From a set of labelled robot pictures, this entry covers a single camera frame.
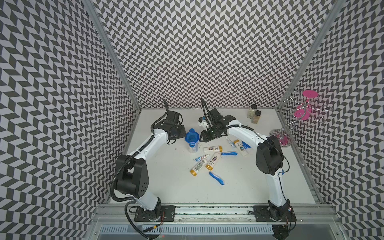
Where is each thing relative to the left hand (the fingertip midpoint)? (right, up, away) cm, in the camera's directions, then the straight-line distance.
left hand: (182, 134), depth 89 cm
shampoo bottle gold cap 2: (+9, -19, -2) cm, 22 cm away
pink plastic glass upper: (+72, +23, -6) cm, 76 cm away
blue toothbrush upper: (+30, -13, +5) cm, 33 cm away
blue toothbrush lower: (+22, -26, -5) cm, 34 cm away
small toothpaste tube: (+32, -7, +10) cm, 34 cm away
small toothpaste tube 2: (+10, -15, +2) cm, 18 cm away
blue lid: (+59, -22, -3) cm, 63 cm away
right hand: (+12, -4, 0) cm, 13 cm away
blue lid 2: (+6, -2, 0) cm, 6 cm away
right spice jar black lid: (+51, +14, +14) cm, 54 cm away
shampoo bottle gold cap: (+24, -10, +6) cm, 26 cm away
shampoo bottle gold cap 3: (+18, -16, 0) cm, 24 cm away
